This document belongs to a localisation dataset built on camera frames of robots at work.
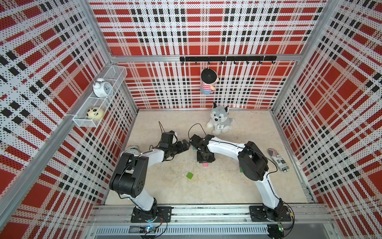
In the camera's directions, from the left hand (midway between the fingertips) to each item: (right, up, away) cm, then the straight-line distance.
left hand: (187, 146), depth 95 cm
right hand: (+12, -8, -3) cm, 15 cm away
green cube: (+2, -16, -9) cm, 18 cm away
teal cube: (+5, 0, -11) cm, 12 cm away
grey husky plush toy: (+21, +16, 0) cm, 26 cm away
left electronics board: (-16, -35, -26) cm, 47 cm away
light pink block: (+11, -11, -4) cm, 16 cm away
